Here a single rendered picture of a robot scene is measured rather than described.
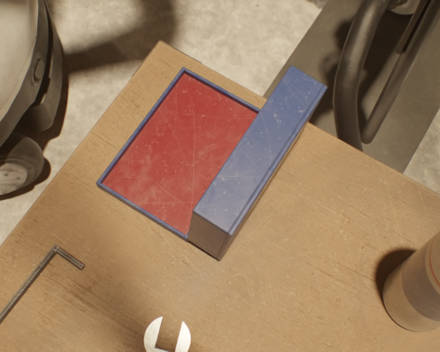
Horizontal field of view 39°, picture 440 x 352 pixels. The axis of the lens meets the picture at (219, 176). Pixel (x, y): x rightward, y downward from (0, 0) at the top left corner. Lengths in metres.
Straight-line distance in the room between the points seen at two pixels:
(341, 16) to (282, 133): 0.81
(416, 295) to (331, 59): 0.80
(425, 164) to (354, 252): 0.60
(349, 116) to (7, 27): 0.50
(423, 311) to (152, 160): 0.30
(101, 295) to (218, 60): 0.73
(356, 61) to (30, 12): 0.50
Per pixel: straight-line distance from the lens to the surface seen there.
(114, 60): 1.27
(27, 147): 1.07
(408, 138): 1.22
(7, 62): 0.94
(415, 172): 1.20
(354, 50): 0.77
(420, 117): 1.24
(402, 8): 1.04
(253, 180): 0.51
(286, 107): 0.54
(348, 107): 0.79
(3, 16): 0.96
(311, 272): 0.62
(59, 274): 0.63
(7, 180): 1.10
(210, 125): 0.66
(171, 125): 0.66
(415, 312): 0.56
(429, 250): 0.49
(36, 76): 1.02
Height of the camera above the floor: 1.06
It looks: 69 degrees down
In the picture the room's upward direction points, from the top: straight up
